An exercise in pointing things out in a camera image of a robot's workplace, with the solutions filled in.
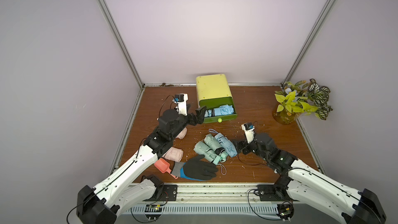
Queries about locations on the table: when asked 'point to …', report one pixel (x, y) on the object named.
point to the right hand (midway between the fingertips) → (238, 134)
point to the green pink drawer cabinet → (213, 91)
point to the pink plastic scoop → (164, 166)
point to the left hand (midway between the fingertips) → (200, 105)
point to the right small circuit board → (285, 210)
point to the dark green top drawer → (214, 102)
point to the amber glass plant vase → (284, 117)
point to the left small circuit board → (154, 208)
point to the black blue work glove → (196, 168)
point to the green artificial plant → (298, 98)
